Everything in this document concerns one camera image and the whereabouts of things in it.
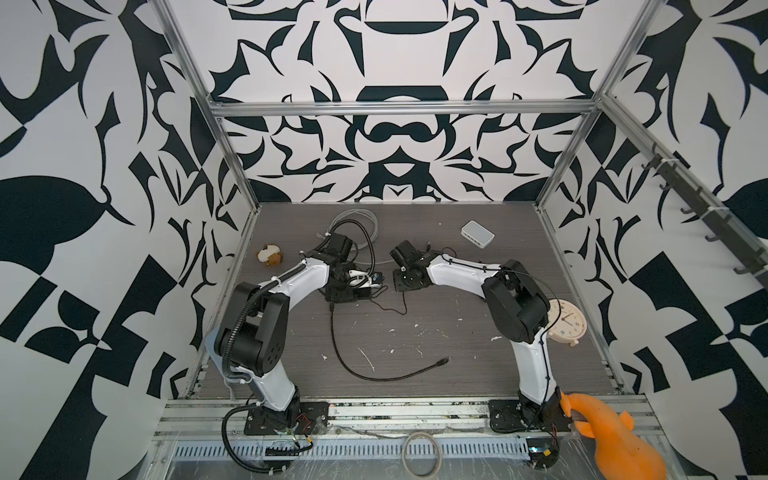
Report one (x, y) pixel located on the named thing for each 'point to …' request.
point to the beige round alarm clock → (570, 325)
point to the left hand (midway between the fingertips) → (350, 276)
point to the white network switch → (476, 234)
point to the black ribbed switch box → (361, 293)
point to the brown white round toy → (271, 254)
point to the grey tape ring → (403, 455)
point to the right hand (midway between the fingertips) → (402, 280)
